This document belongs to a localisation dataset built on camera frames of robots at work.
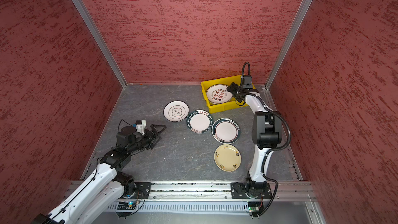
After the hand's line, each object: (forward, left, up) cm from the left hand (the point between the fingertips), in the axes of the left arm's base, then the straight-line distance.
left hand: (164, 134), depth 78 cm
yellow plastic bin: (+24, -27, -8) cm, 37 cm away
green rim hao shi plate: (+17, -17, -15) cm, 28 cm away
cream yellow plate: (-6, -34, -16) cm, 38 cm away
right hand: (+32, -37, -2) cm, 48 cm away
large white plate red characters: (+37, -31, -10) cm, 50 cm away
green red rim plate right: (+10, -34, -14) cm, 38 cm away
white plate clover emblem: (+25, -1, -14) cm, 28 cm away
